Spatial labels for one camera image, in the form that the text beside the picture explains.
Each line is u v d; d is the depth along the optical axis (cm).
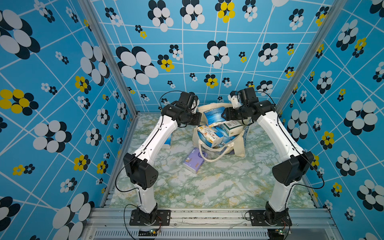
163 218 73
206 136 79
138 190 53
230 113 71
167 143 96
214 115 81
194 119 69
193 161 89
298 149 48
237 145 85
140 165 45
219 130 85
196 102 74
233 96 72
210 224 72
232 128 81
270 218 65
